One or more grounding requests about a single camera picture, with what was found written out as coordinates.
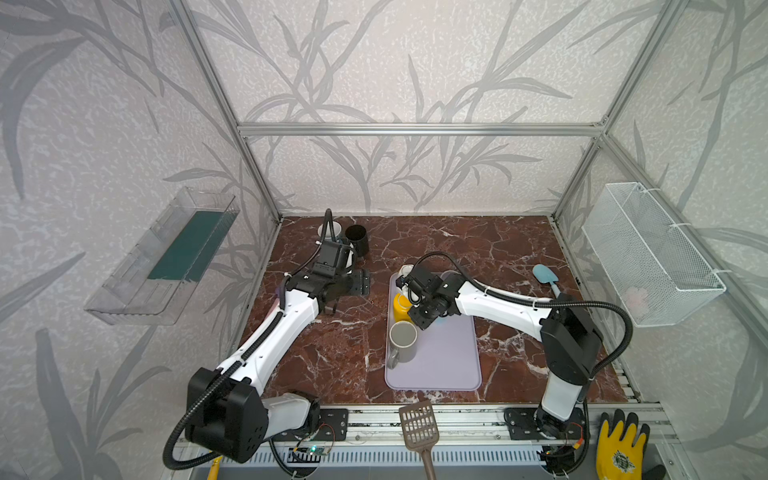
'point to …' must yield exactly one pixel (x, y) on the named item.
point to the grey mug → (403, 337)
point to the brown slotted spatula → (420, 431)
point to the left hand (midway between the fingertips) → (362, 270)
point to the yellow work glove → (617, 456)
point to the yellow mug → (401, 306)
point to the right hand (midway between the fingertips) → (417, 305)
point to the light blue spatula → (544, 275)
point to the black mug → (357, 235)
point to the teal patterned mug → (337, 229)
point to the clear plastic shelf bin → (151, 285)
